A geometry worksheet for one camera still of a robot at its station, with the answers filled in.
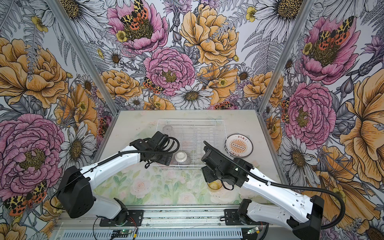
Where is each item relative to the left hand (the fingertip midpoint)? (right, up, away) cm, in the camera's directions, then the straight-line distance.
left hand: (161, 161), depth 83 cm
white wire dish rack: (+16, +12, +27) cm, 34 cm away
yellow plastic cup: (+30, -14, +1) cm, 33 cm away
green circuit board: (-16, -30, -13) cm, 37 cm away
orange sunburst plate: (+47, +6, +16) cm, 50 cm away
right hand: (+26, -4, -11) cm, 29 cm away
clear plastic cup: (+1, +17, +14) cm, 22 cm away
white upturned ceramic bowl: (+11, +2, +4) cm, 11 cm away
